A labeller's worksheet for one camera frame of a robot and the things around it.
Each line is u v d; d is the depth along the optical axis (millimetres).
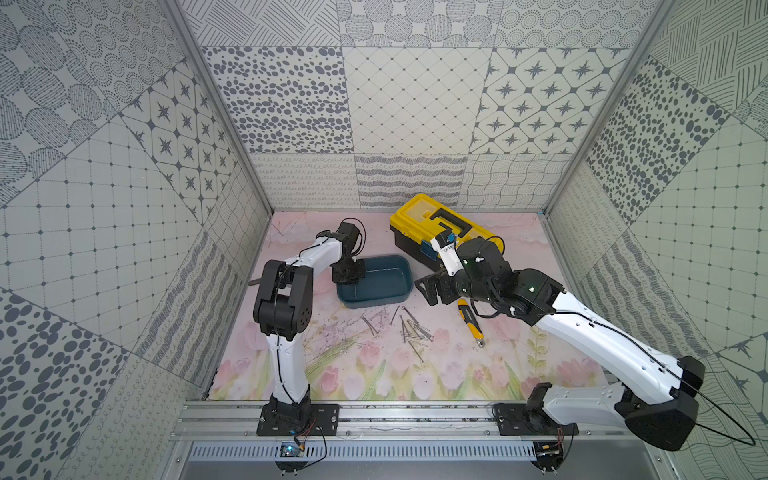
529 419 658
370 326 906
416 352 858
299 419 648
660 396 386
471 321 903
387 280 1037
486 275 493
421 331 898
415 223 948
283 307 538
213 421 752
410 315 929
